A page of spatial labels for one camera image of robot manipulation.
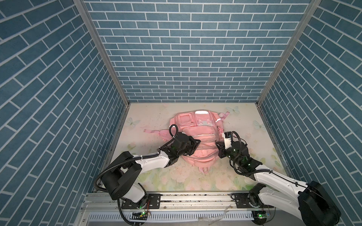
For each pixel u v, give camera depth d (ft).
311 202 1.35
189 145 2.23
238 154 2.07
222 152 2.43
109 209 2.35
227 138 2.38
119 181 1.40
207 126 3.14
